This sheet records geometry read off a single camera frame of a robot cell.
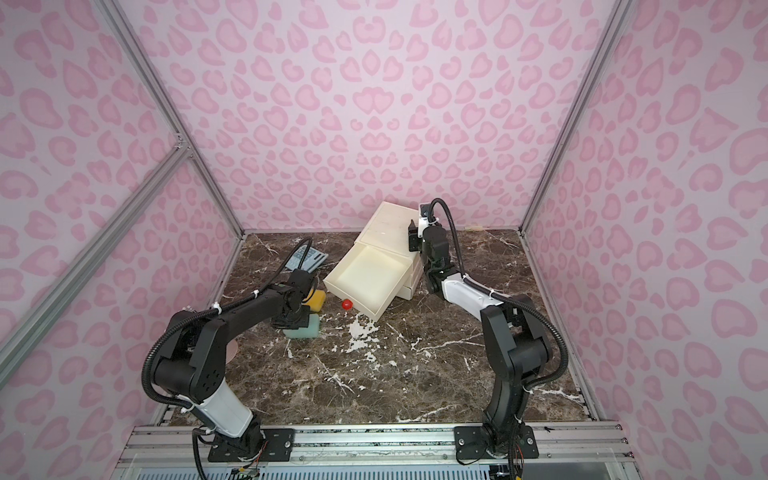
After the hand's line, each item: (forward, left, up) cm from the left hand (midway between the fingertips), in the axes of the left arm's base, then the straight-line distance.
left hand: (296, 319), depth 93 cm
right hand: (+22, -39, +20) cm, 49 cm away
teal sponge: (-4, -6, 0) cm, 7 cm away
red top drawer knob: (-3, -18, +15) cm, 23 cm away
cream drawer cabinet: (+20, -31, +20) cm, 41 cm away
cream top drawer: (+8, -23, +11) cm, 27 cm away
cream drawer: (+7, -35, +4) cm, 36 cm away
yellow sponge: (+5, -6, +2) cm, 8 cm away
